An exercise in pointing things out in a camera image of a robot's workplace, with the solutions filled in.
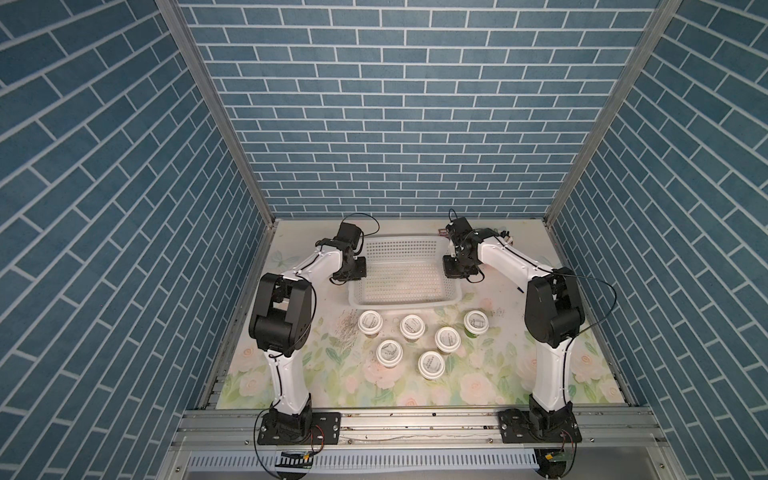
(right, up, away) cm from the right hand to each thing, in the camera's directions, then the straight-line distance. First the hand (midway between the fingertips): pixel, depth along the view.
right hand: (450, 275), depth 97 cm
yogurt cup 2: (-3, -17, -15) cm, 22 cm away
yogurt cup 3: (-19, -20, -17) cm, 32 cm away
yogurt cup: (-13, -14, -13) cm, 23 cm away
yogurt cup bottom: (-8, -22, -20) cm, 30 cm away
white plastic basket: (-15, 0, +7) cm, 17 cm away
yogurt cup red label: (-25, -13, -12) cm, 31 cm away
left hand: (-27, 0, 0) cm, 27 cm away
